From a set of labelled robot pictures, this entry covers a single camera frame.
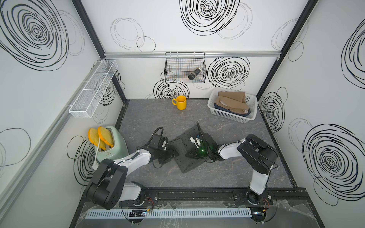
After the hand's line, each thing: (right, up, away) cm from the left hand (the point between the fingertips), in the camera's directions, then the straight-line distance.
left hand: (176, 156), depth 86 cm
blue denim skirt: (+48, +26, +16) cm, 57 cm away
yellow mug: (+2, +35, +22) cm, 42 cm away
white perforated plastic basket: (+59, +37, +26) cm, 74 cm away
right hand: (+6, 0, +2) cm, 7 cm away
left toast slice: (-42, +14, -13) cm, 46 cm away
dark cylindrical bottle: (+11, +52, +5) cm, 53 cm away
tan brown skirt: (+43, +36, +21) cm, 60 cm away
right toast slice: (-39, +14, -7) cm, 42 cm away
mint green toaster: (-30, +7, -10) cm, 32 cm away
